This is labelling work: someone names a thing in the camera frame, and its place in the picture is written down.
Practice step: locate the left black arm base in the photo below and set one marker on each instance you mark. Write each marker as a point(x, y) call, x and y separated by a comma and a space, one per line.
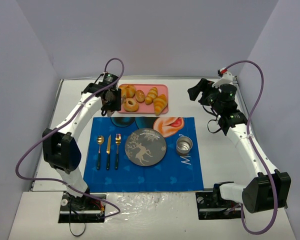
point(86, 210)

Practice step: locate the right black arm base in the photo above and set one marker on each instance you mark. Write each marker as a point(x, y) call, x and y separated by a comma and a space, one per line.
point(215, 205)

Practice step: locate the small sesame bun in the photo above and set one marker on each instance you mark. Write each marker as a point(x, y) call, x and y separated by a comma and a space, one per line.
point(140, 96)

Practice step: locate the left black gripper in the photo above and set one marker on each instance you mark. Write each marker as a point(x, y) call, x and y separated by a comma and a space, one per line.
point(115, 100)

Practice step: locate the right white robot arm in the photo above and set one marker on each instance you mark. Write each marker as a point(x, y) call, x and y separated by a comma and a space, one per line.
point(269, 187)

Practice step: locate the large striped croissant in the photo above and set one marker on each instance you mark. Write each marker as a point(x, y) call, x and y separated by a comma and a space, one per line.
point(160, 103)

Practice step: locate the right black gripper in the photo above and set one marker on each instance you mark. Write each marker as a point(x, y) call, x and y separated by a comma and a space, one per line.
point(204, 91)

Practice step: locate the gold spoon dark handle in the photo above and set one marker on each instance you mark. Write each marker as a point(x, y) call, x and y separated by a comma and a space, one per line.
point(100, 141)

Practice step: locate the grey reindeer plate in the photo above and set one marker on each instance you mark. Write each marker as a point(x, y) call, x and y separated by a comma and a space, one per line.
point(145, 147)

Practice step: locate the silver metal cup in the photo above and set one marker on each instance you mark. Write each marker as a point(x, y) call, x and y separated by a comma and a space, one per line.
point(183, 145)

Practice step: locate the gold knife dark handle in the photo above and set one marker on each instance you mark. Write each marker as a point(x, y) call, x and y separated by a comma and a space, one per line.
point(108, 152)

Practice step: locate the sugared ring donut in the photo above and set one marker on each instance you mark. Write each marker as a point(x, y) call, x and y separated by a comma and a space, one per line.
point(130, 105)

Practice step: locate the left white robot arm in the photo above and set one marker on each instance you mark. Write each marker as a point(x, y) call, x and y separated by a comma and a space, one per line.
point(60, 148)

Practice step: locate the gold fork dark handle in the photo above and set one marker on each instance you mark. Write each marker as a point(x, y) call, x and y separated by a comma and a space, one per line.
point(117, 142)

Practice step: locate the blue cartoon placemat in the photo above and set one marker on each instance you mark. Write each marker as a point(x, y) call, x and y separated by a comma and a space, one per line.
point(174, 173)

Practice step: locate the round pumpkin-shaped bun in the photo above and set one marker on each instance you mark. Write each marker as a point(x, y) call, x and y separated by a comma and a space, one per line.
point(127, 90)

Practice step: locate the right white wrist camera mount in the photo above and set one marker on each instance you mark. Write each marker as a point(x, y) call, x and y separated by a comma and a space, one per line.
point(226, 77)

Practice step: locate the small striped croissant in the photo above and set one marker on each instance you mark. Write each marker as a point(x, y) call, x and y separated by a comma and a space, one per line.
point(151, 95)

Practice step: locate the pink rectangular tray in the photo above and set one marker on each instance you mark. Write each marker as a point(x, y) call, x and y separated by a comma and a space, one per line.
point(143, 108)

